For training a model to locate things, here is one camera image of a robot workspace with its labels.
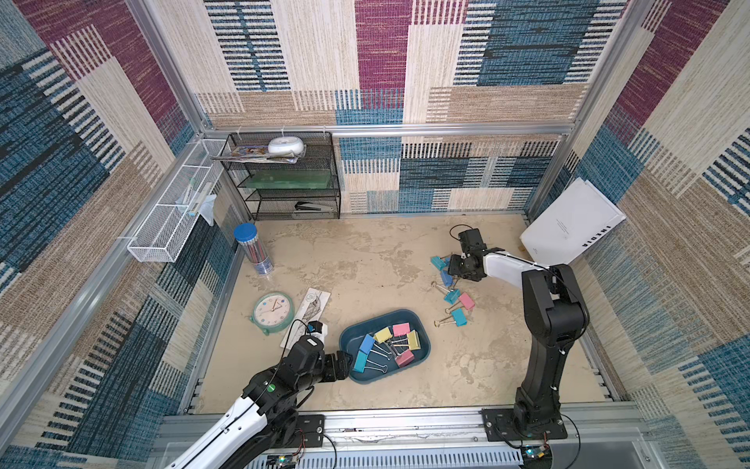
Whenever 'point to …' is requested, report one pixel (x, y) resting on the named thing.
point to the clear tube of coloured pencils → (247, 236)
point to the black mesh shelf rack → (271, 204)
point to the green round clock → (272, 313)
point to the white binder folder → (575, 219)
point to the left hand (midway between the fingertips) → (342, 358)
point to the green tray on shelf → (290, 179)
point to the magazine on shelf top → (257, 153)
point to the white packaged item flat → (311, 312)
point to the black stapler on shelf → (305, 205)
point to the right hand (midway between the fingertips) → (456, 265)
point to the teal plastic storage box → (386, 346)
